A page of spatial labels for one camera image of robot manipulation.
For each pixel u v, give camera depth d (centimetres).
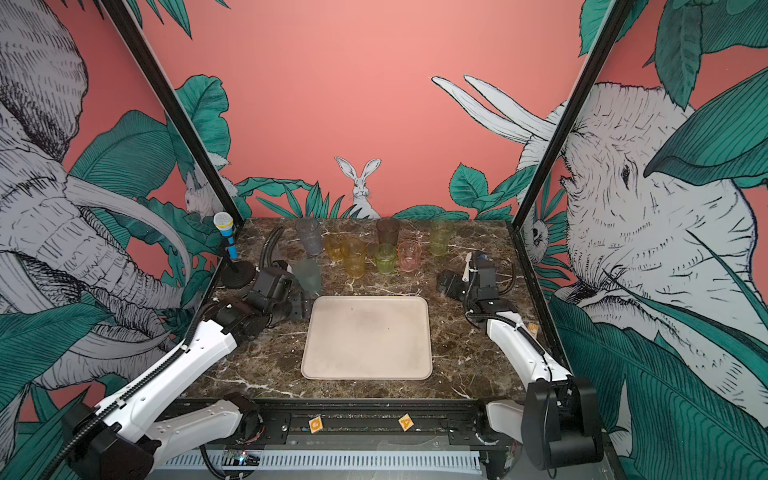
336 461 70
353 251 109
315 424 74
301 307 70
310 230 118
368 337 88
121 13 69
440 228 117
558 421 40
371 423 75
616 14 69
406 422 75
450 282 77
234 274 104
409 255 108
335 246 114
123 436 39
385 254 105
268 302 58
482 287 65
